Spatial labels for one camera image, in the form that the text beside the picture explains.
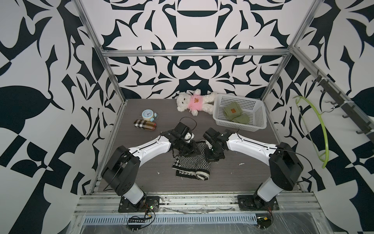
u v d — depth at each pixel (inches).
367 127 19.8
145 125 40.1
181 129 27.6
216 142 25.1
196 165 32.6
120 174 17.2
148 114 41.3
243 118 39.8
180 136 27.0
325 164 25.5
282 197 30.6
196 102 42.6
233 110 40.3
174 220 30.5
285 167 17.6
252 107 43.8
